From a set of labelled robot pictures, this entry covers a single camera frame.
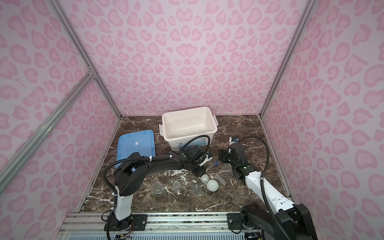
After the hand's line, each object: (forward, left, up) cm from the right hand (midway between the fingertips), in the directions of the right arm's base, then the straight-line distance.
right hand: (225, 149), depth 85 cm
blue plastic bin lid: (+13, +55, -13) cm, 58 cm away
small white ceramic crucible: (-13, +12, -11) cm, 21 cm away
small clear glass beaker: (-17, +27, -12) cm, 34 cm away
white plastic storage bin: (+24, +30, -10) cm, 40 cm away
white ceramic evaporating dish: (-16, +7, -12) cm, 21 cm away
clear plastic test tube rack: (-14, +2, -10) cm, 17 cm away
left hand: (-6, +12, -10) cm, 17 cm away
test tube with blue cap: (-2, +4, -13) cm, 14 cm away
